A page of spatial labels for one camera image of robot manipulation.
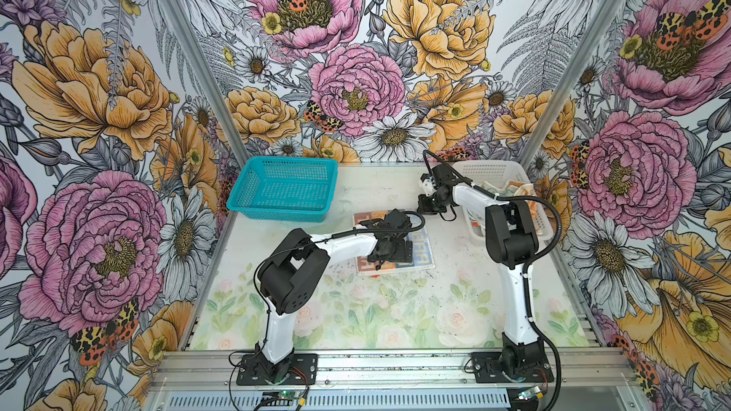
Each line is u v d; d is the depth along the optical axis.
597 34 0.83
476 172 1.12
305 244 0.54
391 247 0.79
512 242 0.61
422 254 0.95
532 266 0.63
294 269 0.52
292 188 1.15
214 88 0.97
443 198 0.84
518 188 1.02
